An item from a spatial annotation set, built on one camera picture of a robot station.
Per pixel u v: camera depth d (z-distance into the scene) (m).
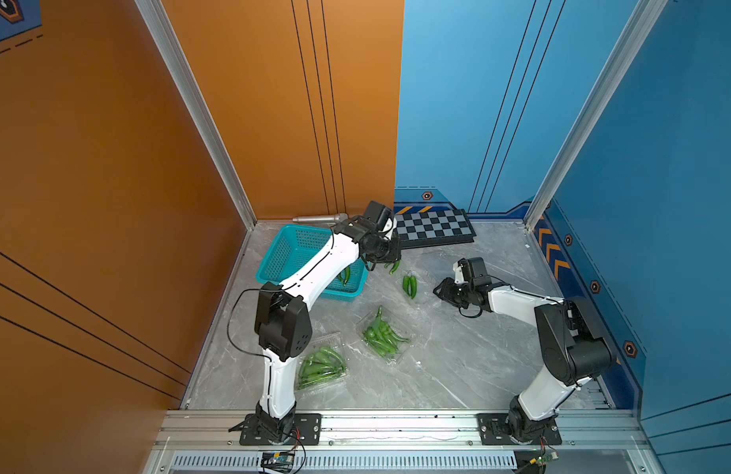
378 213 0.69
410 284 0.99
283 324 0.50
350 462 0.70
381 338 0.85
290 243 1.08
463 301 0.81
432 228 1.13
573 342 0.47
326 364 0.79
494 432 0.72
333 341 0.90
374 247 0.72
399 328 0.85
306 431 0.73
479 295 0.71
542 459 0.70
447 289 0.86
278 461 0.72
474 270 0.77
